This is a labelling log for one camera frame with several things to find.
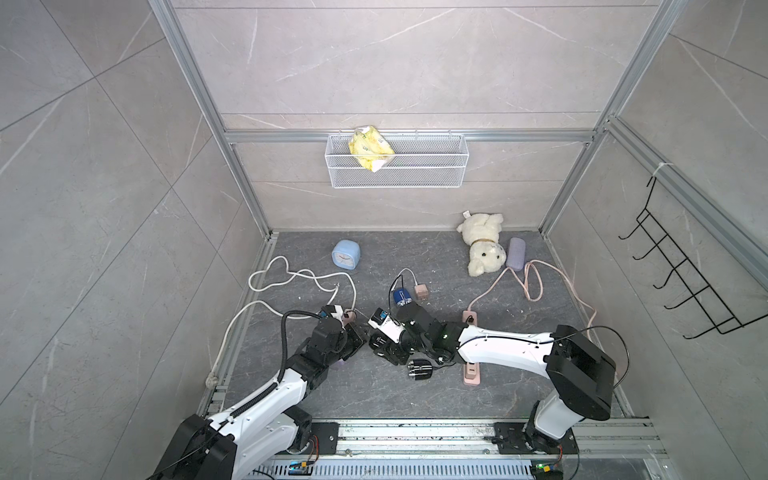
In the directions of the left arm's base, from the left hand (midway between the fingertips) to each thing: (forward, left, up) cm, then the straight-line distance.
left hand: (375, 324), depth 83 cm
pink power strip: (-13, -26, -4) cm, 29 cm away
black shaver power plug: (-11, -13, -8) cm, 18 cm away
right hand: (-4, -2, -2) cm, 5 cm away
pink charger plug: (+16, -16, -10) cm, 25 cm away
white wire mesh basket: (+51, -16, +19) cm, 57 cm away
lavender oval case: (+31, -53, -9) cm, 62 cm away
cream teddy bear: (+37, -40, -3) cm, 54 cm away
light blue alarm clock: (+28, +10, -3) cm, 30 cm away
